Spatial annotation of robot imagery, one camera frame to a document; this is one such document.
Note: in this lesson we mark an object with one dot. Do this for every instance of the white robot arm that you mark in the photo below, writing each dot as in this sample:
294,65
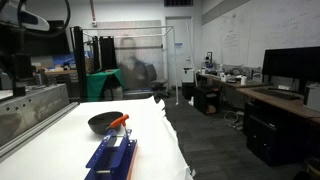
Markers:
20,16

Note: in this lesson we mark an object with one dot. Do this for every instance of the black bowl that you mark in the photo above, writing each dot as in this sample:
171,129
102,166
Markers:
100,125

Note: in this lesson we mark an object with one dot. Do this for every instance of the grey office chair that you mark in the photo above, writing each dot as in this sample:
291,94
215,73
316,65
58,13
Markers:
159,81

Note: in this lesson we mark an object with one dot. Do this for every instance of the white door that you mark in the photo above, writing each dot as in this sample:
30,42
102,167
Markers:
179,60

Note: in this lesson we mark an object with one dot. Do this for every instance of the grey partition panel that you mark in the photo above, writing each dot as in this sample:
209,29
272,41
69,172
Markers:
146,36

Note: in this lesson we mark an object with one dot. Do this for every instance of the green bin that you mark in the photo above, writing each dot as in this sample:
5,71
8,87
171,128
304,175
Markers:
98,81

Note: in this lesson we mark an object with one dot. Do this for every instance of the white bottle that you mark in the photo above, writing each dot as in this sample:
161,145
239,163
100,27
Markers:
222,75

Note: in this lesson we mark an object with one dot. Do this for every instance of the blue tool rack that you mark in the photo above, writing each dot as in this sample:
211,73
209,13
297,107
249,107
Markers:
111,156

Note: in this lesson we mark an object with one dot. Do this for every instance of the white cup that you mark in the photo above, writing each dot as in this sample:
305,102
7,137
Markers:
243,80

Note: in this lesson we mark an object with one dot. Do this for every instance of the black upright stand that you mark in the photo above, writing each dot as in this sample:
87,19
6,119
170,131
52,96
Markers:
79,63

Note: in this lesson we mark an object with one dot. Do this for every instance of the ceiling vent grille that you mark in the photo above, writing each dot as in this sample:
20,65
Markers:
178,2

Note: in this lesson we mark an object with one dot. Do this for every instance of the black cabinet under desk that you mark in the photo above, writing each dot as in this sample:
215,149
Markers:
273,140

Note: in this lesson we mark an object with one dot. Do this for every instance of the long wooden desk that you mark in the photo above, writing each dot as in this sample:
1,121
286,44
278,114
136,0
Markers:
286,103

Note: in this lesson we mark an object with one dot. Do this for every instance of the large black monitor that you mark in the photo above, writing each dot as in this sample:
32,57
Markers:
293,63

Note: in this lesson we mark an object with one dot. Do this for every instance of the white box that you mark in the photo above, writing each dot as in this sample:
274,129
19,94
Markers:
312,98

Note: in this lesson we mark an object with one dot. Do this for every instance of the white pipe frame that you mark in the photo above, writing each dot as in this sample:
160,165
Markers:
173,60

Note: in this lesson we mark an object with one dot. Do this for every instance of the black wall screen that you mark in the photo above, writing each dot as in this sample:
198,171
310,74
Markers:
50,40

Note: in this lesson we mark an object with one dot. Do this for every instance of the aluminum extrusion rail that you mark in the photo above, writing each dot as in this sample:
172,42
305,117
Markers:
36,128

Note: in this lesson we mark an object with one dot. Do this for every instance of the grey metal base plate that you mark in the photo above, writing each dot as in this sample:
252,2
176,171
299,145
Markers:
30,106

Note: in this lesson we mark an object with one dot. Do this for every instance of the black device on post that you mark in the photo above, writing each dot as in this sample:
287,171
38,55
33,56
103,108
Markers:
22,71

